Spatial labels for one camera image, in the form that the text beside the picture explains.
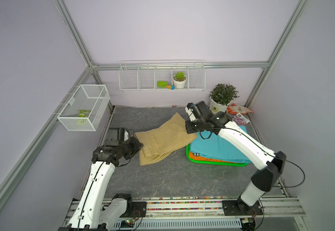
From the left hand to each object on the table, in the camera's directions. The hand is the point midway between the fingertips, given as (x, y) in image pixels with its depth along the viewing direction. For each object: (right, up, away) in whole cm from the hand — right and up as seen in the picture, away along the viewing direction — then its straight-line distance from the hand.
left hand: (143, 145), depth 73 cm
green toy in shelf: (+8, +39, +29) cm, 49 cm away
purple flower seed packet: (+68, +13, +39) cm, 80 cm away
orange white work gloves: (+67, +23, +46) cm, 84 cm away
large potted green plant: (+50, +30, +29) cm, 65 cm away
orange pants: (+33, -9, +10) cm, 36 cm away
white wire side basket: (-36, +28, +21) cm, 50 cm away
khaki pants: (+7, 0, +4) cm, 8 cm away
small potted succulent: (+19, +39, +18) cm, 47 cm away
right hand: (+23, +10, +5) cm, 26 cm away
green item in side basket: (-32, +14, +1) cm, 35 cm away
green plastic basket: (+24, -9, +10) cm, 27 cm away
